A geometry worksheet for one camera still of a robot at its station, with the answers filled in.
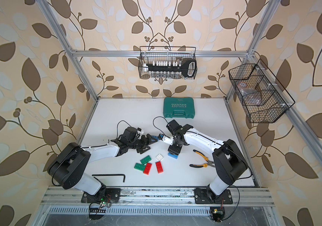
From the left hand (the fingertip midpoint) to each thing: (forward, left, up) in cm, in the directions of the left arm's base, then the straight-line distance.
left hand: (155, 143), depth 85 cm
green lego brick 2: (-12, +9, -6) cm, 16 cm away
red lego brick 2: (-12, -3, -6) cm, 14 cm away
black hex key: (-16, +18, -9) cm, 26 cm away
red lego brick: (-13, +4, -7) cm, 15 cm away
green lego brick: (-8, +6, -7) cm, 12 cm away
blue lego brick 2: (-5, -11, -8) cm, 14 cm away
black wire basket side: (+14, -58, +27) cm, 65 cm away
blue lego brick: (+3, 0, +4) cm, 4 cm away
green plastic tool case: (+33, -16, -3) cm, 37 cm away
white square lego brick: (-6, -3, -6) cm, 9 cm away
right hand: (0, -12, -3) cm, 12 cm away
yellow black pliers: (-9, -33, -7) cm, 35 cm away
